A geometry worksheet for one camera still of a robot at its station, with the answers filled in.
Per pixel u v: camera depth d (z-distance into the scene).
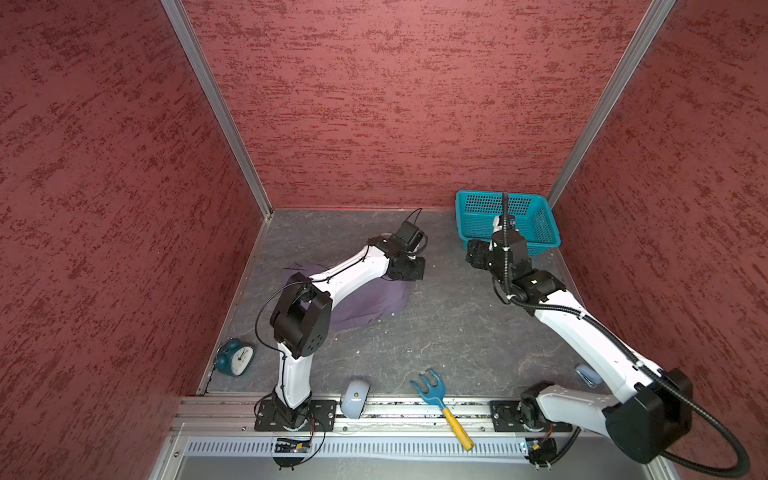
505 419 0.74
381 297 0.87
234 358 0.77
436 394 0.76
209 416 0.76
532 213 1.16
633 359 0.42
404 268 0.75
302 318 0.49
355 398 0.70
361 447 0.77
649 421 0.38
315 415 0.74
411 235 0.71
